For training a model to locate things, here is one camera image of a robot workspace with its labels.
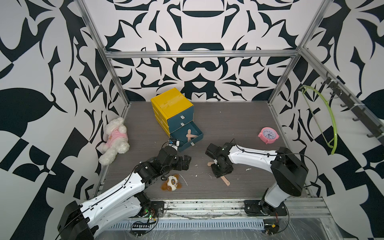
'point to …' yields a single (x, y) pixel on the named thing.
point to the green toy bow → (332, 143)
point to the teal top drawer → (180, 117)
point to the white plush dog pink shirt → (116, 129)
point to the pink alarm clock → (269, 135)
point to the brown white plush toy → (172, 183)
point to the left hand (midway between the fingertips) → (183, 154)
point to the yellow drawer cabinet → (168, 105)
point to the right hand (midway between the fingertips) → (217, 172)
